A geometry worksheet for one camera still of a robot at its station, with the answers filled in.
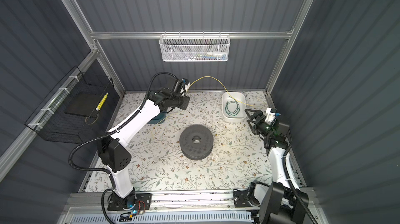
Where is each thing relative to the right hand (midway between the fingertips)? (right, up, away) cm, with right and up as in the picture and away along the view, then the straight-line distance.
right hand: (248, 116), depth 78 cm
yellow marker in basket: (-75, +8, 0) cm, 75 cm away
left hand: (-32, +9, +6) cm, 33 cm away
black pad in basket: (-81, +6, -3) cm, 82 cm away
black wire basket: (-87, 0, -14) cm, 88 cm away
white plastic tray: (-1, +6, +34) cm, 34 cm away
